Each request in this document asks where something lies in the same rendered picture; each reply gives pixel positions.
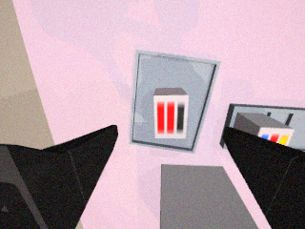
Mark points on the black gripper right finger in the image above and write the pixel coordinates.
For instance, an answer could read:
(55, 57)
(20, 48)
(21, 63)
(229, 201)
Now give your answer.
(274, 173)

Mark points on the grey shallow tray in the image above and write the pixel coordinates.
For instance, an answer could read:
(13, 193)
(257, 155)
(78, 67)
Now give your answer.
(164, 70)

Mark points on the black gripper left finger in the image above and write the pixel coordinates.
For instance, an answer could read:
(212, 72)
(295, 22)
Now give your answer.
(57, 182)

